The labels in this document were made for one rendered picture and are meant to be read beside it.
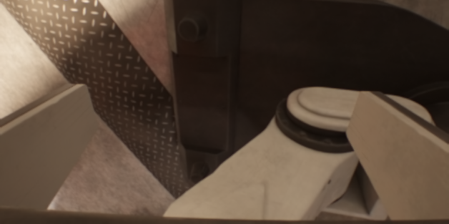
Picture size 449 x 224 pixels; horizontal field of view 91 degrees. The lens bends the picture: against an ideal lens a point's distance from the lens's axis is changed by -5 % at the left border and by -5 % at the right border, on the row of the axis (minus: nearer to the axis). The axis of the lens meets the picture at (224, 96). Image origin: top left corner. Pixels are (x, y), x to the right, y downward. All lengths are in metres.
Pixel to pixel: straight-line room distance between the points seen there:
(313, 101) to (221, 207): 0.21
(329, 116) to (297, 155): 0.07
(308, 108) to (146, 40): 0.53
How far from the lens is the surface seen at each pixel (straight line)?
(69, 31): 0.85
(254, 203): 0.24
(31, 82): 1.17
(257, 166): 0.30
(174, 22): 0.45
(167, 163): 0.93
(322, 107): 0.35
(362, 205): 0.49
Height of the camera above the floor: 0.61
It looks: 59 degrees down
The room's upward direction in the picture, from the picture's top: 155 degrees counter-clockwise
